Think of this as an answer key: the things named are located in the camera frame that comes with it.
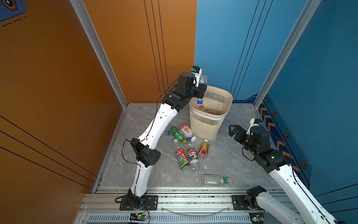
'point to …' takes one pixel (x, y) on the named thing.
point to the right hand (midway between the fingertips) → (232, 129)
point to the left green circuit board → (137, 217)
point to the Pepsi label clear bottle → (192, 156)
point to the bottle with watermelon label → (185, 131)
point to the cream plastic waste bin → (208, 127)
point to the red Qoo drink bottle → (182, 155)
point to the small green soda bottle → (175, 131)
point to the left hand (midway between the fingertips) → (204, 84)
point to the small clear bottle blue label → (168, 133)
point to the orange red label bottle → (203, 151)
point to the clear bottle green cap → (215, 180)
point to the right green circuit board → (257, 218)
